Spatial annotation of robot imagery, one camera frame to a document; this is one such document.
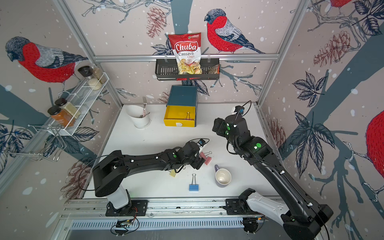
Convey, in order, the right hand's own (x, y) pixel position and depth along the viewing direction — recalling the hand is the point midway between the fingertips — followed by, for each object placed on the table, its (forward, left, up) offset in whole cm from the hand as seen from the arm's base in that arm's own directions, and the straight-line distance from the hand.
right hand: (219, 121), depth 70 cm
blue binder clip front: (-22, +12, -31) cm, 40 cm away
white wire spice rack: (+3, +69, +6) cm, 69 cm away
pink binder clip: (+16, +18, -15) cm, 28 cm away
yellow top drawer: (+16, +26, -15) cm, 34 cm away
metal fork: (+31, +50, -15) cm, 60 cm away
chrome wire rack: (-15, +80, -7) cm, 81 cm away
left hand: (-7, +7, -23) cm, 25 cm away
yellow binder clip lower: (-15, +25, -30) cm, 42 cm away
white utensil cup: (+24, +56, -21) cm, 65 cm away
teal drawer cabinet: (+29, +21, -9) cm, 37 cm away
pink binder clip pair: (-7, +5, -30) cm, 31 cm away
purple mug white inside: (-16, -4, -29) cm, 34 cm away
